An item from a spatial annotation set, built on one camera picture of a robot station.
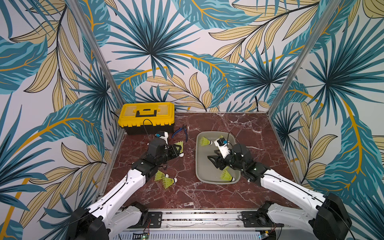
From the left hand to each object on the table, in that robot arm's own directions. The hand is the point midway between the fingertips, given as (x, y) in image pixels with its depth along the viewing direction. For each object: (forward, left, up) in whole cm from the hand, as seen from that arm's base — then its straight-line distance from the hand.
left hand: (180, 148), depth 78 cm
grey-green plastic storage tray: (-6, -15, -17) cm, 23 cm away
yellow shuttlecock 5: (-13, +7, -14) cm, 20 cm away
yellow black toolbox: (+24, +23, -4) cm, 34 cm away
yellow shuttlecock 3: (+20, -26, -17) cm, 37 cm away
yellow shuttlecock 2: (-8, -25, -14) cm, 30 cm away
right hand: (-2, -16, -2) cm, 16 cm away
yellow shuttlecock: (+14, -14, -14) cm, 24 cm away
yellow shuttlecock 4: (-9, +12, -16) cm, 22 cm away
